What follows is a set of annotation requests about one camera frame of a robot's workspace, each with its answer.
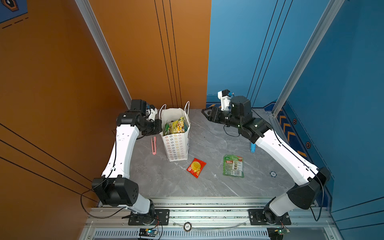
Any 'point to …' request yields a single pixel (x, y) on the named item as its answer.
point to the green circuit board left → (148, 232)
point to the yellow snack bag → (177, 126)
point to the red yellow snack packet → (196, 167)
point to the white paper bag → (176, 145)
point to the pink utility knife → (154, 145)
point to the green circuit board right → (277, 233)
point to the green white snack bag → (233, 165)
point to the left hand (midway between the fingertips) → (162, 127)
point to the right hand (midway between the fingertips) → (202, 111)
